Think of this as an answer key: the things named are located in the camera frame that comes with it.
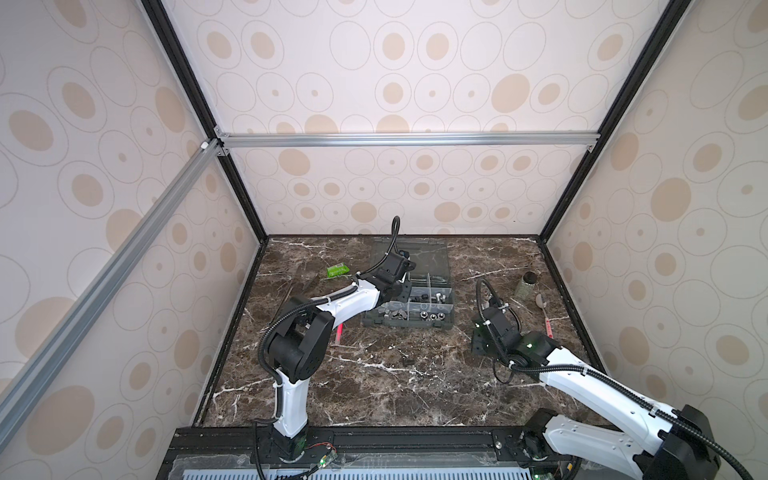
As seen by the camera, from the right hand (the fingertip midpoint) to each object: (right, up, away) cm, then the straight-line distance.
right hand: (479, 335), depth 83 cm
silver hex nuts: (-13, +3, +14) cm, 20 cm away
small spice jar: (+20, +12, +15) cm, 28 cm away
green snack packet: (-45, +18, +26) cm, 55 cm away
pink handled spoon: (+26, +7, +17) cm, 32 cm away
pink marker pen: (-41, -2, +10) cm, 42 cm away
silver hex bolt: (-8, +9, +17) cm, 21 cm away
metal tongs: (-59, +10, +18) cm, 63 cm away
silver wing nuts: (-22, +3, +14) cm, 26 cm away
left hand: (-18, +15, +11) cm, 26 cm away
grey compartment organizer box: (-13, +8, +17) cm, 23 cm away
